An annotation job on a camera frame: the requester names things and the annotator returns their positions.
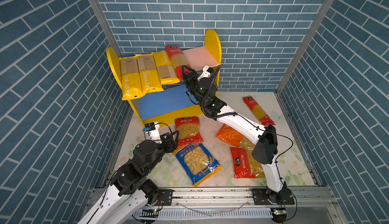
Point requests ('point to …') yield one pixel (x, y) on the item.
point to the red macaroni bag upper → (189, 132)
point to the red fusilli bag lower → (245, 164)
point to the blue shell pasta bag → (198, 162)
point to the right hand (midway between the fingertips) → (178, 66)
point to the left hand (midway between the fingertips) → (177, 133)
